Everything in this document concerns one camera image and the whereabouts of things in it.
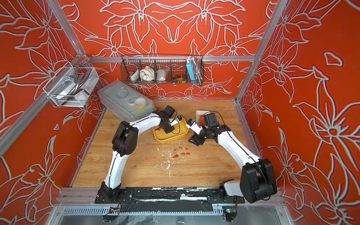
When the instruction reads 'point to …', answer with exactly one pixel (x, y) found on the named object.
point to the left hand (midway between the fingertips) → (170, 126)
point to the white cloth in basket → (147, 74)
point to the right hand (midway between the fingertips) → (191, 134)
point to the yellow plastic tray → (181, 129)
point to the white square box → (200, 116)
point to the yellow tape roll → (140, 103)
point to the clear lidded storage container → (125, 101)
